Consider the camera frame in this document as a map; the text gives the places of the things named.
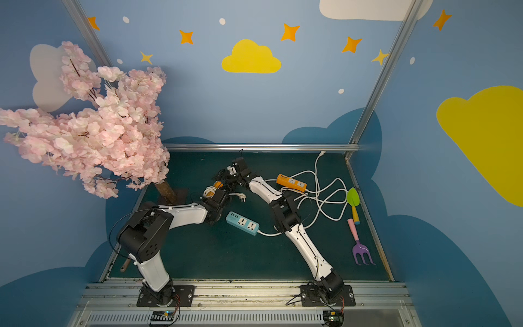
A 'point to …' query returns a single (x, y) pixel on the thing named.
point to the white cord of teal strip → (278, 232)
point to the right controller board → (333, 318)
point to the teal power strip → (242, 223)
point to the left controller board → (162, 317)
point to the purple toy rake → (359, 248)
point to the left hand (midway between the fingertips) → (204, 202)
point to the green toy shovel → (353, 199)
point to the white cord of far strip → (319, 201)
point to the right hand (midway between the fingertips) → (215, 181)
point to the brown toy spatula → (123, 268)
